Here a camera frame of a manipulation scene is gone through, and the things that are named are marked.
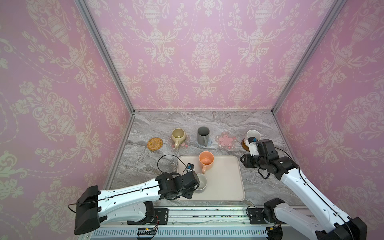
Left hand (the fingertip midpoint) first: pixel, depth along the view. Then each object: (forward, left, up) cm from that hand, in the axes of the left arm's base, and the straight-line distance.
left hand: (191, 191), depth 75 cm
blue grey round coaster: (+34, -11, -7) cm, 36 cm away
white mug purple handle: (+6, -6, -7) cm, 11 cm away
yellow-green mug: (+37, +11, -5) cm, 39 cm away
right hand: (+16, -27, +6) cm, 32 cm away
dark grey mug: (+32, -6, +3) cm, 33 cm away
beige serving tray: (+11, -20, -10) cm, 25 cm away
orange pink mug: (+20, -8, -6) cm, 23 cm away
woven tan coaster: (+33, +27, -8) cm, 43 cm away
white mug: (+36, -38, +1) cm, 53 cm away
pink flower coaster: (+31, +7, -7) cm, 33 cm away
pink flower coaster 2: (+36, -22, -7) cm, 42 cm away
